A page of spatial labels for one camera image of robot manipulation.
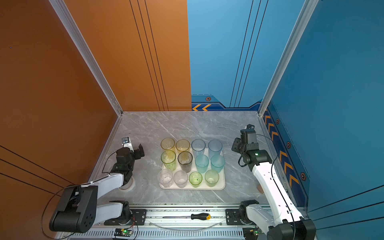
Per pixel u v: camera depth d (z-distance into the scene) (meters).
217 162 0.90
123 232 0.71
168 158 0.84
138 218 0.74
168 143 0.88
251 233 0.70
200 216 0.72
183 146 0.87
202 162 0.88
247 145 0.57
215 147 0.86
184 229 0.71
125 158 0.68
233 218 0.72
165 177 0.85
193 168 0.90
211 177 0.84
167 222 0.73
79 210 0.42
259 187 0.81
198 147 0.85
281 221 0.38
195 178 0.85
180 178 0.84
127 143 0.77
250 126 0.68
